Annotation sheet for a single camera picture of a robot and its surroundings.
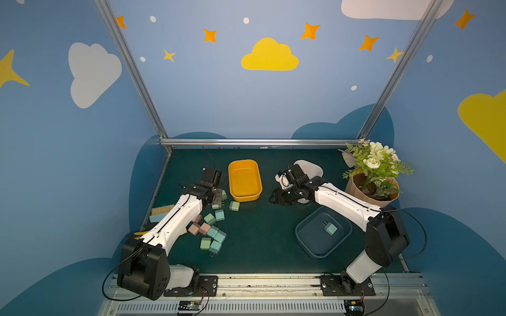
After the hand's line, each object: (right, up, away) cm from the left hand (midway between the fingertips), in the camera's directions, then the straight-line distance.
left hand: (212, 192), depth 86 cm
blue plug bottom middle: (+2, -23, -3) cm, 23 cm away
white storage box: (+50, +10, +21) cm, 56 cm away
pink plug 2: (-8, -17, +1) cm, 19 cm away
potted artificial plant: (+67, +10, -9) cm, 68 cm away
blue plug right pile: (+4, -20, 0) cm, 20 cm away
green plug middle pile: (-2, -13, +5) cm, 14 cm away
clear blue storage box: (+50, -19, +3) cm, 53 cm away
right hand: (+28, -2, 0) cm, 28 cm away
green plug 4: (+53, -16, +3) cm, 56 cm away
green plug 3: (-3, -22, -2) cm, 22 cm away
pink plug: (-4, -16, +1) cm, 17 cm away
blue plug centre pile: (0, -17, +1) cm, 17 cm away
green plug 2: (+9, -8, +10) cm, 15 cm away
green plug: (+3, -3, +13) cm, 14 cm away
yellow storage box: (+14, +4, +21) cm, 26 cm away
